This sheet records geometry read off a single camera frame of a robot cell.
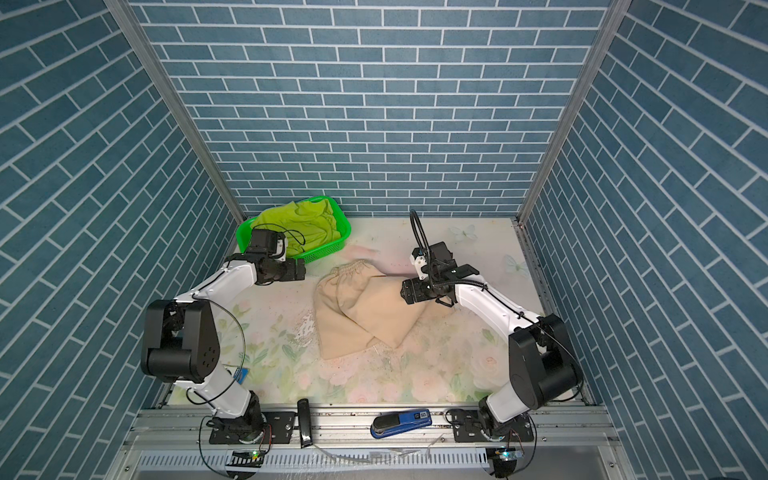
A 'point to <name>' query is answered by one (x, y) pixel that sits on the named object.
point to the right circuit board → (505, 460)
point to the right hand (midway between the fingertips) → (412, 286)
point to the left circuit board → (253, 459)
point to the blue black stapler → (390, 423)
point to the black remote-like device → (303, 407)
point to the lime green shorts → (305, 225)
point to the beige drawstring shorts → (356, 303)
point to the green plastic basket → (245, 231)
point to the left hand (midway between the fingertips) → (292, 269)
